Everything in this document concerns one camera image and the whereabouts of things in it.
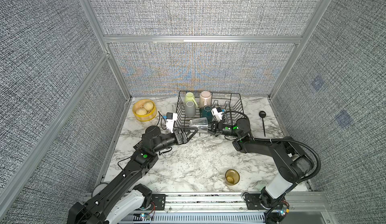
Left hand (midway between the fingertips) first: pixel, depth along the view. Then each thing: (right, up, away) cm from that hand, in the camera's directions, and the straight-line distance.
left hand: (197, 131), depth 66 cm
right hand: (+2, +2, +5) cm, 6 cm away
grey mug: (-4, +10, +33) cm, 35 cm away
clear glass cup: (+2, +3, +4) cm, 6 cm away
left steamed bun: (-37, +8, +37) cm, 53 cm away
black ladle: (+48, +7, +41) cm, 63 cm away
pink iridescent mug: (+7, +17, +35) cm, 39 cm away
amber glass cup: (+19, -26, +15) cm, 36 cm away
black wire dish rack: (+27, +14, +47) cm, 56 cm away
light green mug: (-4, +19, +38) cm, 43 cm away
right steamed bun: (-33, +12, +40) cm, 53 cm away
